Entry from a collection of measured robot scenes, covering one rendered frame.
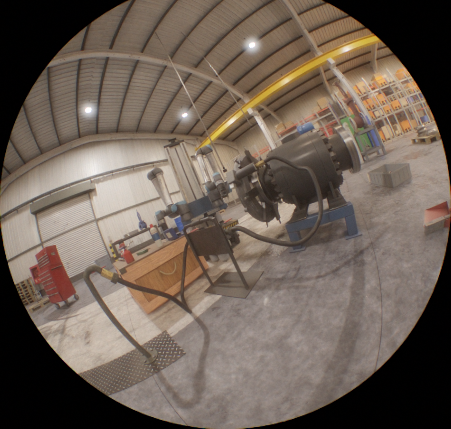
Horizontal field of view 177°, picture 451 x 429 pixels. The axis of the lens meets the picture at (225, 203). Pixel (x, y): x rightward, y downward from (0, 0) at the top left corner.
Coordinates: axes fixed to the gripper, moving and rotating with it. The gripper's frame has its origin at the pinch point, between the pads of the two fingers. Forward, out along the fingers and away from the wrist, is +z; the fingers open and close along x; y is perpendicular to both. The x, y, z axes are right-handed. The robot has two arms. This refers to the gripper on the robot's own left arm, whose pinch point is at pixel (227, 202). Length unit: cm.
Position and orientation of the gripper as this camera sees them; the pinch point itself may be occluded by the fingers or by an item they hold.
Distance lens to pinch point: 149.7
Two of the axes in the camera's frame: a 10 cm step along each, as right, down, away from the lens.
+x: 9.4, -3.0, 1.5
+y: 0.1, -4.3, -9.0
